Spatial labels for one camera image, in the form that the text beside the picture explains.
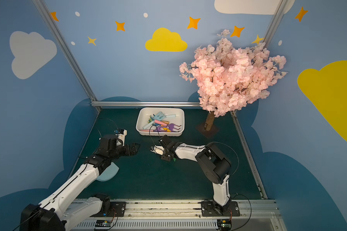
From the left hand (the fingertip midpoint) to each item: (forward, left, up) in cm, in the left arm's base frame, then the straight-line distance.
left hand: (133, 143), depth 83 cm
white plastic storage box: (+34, +2, -13) cm, 37 cm away
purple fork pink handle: (+25, -22, -16) cm, 37 cm away
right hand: (+4, -18, -14) cm, 23 cm away
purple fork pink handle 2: (+21, -13, -14) cm, 28 cm away
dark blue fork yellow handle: (+20, -18, -13) cm, 30 cm away
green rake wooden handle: (-3, -15, -4) cm, 16 cm away
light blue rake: (+28, -5, -13) cm, 31 cm away
